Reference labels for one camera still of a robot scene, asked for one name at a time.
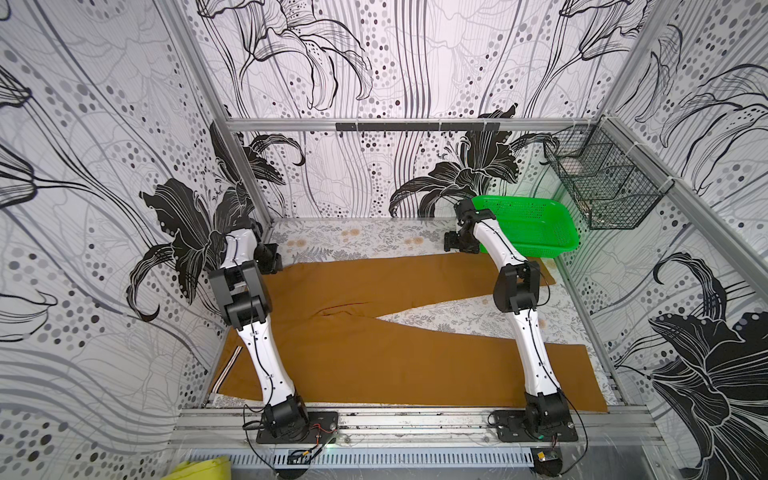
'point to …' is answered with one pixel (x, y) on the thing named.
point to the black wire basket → (616, 183)
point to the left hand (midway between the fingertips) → (285, 262)
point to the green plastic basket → (538, 227)
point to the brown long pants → (327, 322)
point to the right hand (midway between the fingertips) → (460, 244)
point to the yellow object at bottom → (219, 468)
